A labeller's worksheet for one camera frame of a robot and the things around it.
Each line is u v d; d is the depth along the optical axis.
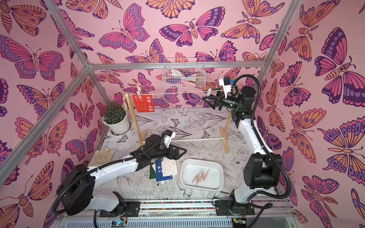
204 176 0.84
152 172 0.86
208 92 0.67
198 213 0.73
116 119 0.95
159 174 0.85
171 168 0.88
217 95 0.70
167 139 0.72
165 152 0.70
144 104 0.73
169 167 0.88
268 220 0.74
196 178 0.83
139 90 0.64
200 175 0.83
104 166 0.49
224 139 1.00
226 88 0.61
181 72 0.92
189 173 0.85
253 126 0.54
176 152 0.70
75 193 0.42
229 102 0.64
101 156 0.93
